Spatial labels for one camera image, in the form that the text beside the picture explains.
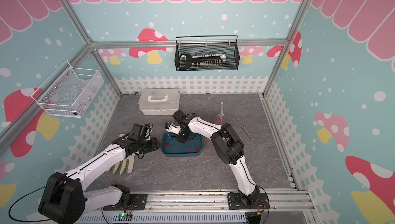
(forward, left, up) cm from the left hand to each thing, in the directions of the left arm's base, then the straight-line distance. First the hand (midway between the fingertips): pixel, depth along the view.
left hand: (158, 147), depth 86 cm
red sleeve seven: (+5, -16, -4) cm, 17 cm away
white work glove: (-8, +17, -6) cm, 20 cm away
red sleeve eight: (+3, -17, -6) cm, 18 cm away
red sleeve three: (+5, -4, -6) cm, 8 cm away
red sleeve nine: (+2, -22, -6) cm, 23 cm away
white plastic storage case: (+30, +7, +5) cm, 31 cm away
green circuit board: (-32, +12, -9) cm, 35 cm away
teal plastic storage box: (+3, -6, -6) cm, 9 cm away
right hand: (+9, -11, -5) cm, 15 cm away
